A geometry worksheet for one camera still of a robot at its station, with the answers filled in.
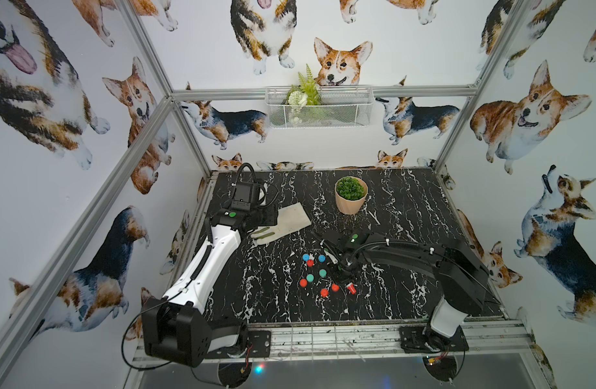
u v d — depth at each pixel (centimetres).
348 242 62
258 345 73
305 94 82
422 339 73
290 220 103
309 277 88
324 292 84
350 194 98
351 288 84
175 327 39
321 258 92
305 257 93
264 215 72
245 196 61
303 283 86
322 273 86
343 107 92
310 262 90
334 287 86
